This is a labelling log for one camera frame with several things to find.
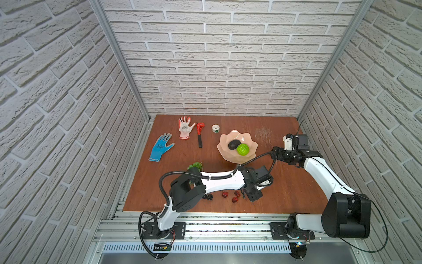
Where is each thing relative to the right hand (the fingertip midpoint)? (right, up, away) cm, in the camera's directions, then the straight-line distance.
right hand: (277, 152), depth 88 cm
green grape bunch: (-45, -7, +4) cm, 46 cm away
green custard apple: (-18, +1, +7) cm, 19 cm away
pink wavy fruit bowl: (-24, -3, +10) cm, 26 cm away
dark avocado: (-23, +4, +11) cm, 26 cm away
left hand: (-13, -18, -7) cm, 23 cm away
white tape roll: (-34, +14, +23) cm, 44 cm away
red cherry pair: (-29, -21, -4) cm, 36 cm away
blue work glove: (-70, +2, +15) cm, 72 cm away
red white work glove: (-56, +15, +26) cm, 63 cm away
